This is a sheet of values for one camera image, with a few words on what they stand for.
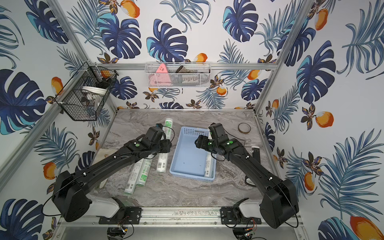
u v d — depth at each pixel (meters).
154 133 0.61
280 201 0.40
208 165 0.88
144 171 0.85
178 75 0.92
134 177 0.84
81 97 0.90
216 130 0.62
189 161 0.95
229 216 0.73
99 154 0.97
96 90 0.80
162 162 0.75
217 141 0.61
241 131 1.09
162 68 0.89
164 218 0.75
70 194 0.41
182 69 0.91
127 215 0.73
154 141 0.63
